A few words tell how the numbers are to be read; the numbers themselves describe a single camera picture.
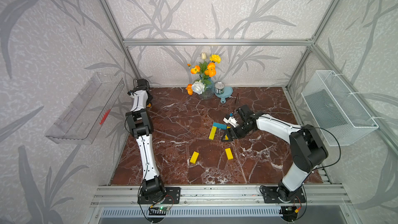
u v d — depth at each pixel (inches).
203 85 32.7
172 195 28.6
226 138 30.2
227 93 45.8
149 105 40.1
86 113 27.6
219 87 45.2
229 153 34.1
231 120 32.6
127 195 29.7
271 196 28.6
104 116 25.7
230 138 30.2
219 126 38.7
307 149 18.6
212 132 37.7
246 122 26.9
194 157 33.4
